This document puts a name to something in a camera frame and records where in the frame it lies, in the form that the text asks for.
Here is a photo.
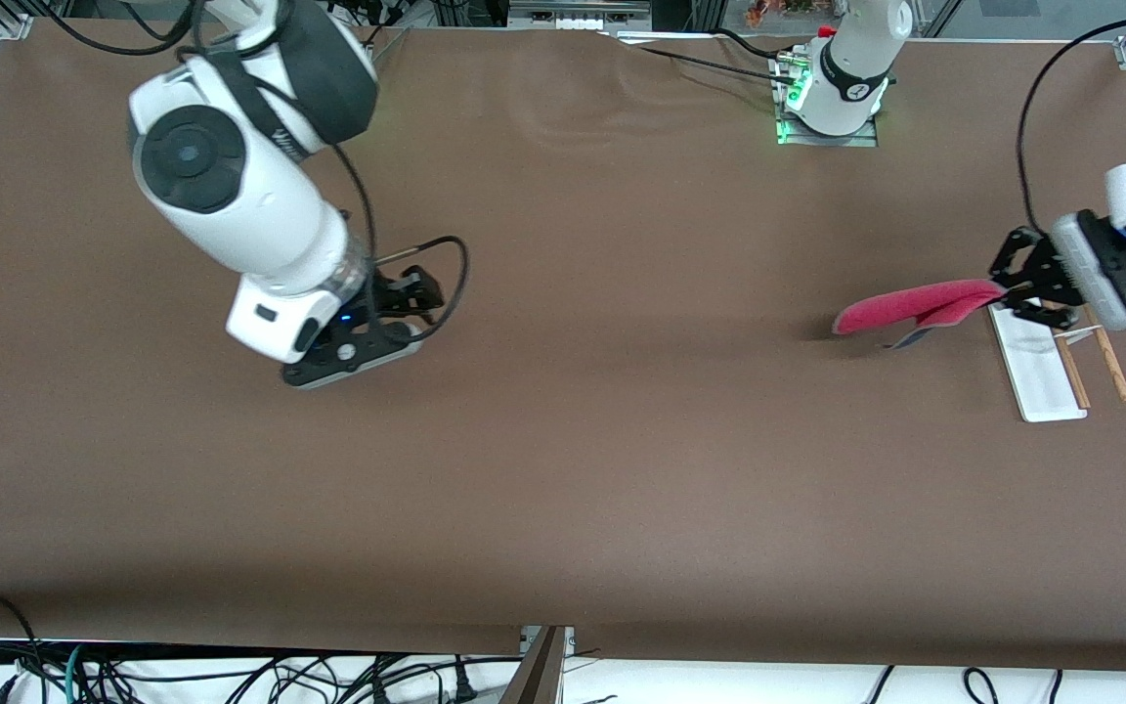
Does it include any wooden rack rod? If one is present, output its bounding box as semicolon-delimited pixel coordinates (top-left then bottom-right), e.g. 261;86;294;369
1081;304;1126;404
1051;327;1093;411

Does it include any white power strip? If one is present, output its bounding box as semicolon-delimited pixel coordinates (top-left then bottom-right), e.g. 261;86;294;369
508;12;653;33

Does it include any white rack base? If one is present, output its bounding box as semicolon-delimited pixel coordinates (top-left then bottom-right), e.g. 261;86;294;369
987;301;1090;424

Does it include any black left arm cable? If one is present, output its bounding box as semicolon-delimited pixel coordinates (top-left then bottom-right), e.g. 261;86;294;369
1015;8;1126;238

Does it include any metal base plate left arm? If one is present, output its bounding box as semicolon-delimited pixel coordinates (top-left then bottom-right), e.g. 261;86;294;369
771;51;881;150

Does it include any black floor cable tangle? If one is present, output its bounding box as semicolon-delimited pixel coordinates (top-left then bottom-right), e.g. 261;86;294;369
84;653;525;704

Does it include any green floor cable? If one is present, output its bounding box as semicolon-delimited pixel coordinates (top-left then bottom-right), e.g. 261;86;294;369
62;642;88;704

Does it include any grey and pink microfibre towel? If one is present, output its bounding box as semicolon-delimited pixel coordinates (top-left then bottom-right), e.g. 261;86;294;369
831;278;1010;352

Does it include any black cable on table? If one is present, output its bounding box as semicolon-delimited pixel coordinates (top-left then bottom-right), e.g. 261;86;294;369
612;26;806;87

